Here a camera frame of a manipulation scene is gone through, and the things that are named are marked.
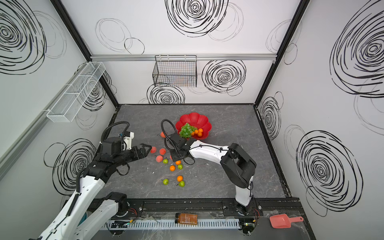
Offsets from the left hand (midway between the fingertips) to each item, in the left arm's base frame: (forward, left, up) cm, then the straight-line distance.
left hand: (147, 148), depth 76 cm
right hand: (+2, -12, -12) cm, 17 cm away
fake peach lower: (+1, -3, -15) cm, 15 cm away
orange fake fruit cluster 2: (-4, -11, -17) cm, 20 cm away
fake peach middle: (+6, -5, -15) cm, 17 cm away
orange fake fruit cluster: (-1, -15, -15) cm, 21 cm away
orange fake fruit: (+23, -28, -16) cm, 39 cm away
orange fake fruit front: (-9, -17, -16) cm, 25 cm away
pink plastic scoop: (-27, -68, -17) cm, 75 cm away
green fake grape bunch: (+21, -18, -13) cm, 30 cm away
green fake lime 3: (-12, -18, -16) cm, 27 cm away
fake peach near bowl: (+19, -2, -15) cm, 24 cm away
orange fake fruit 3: (+22, -25, -16) cm, 37 cm away
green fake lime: (0, -7, -16) cm, 18 cm away
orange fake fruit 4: (+20, -22, -16) cm, 34 cm away
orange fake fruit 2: (+20, -27, -16) cm, 37 cm away
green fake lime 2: (-11, -9, -16) cm, 21 cm away
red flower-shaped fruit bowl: (+32, -26, -16) cm, 44 cm away
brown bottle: (-28, -23, -13) cm, 38 cm away
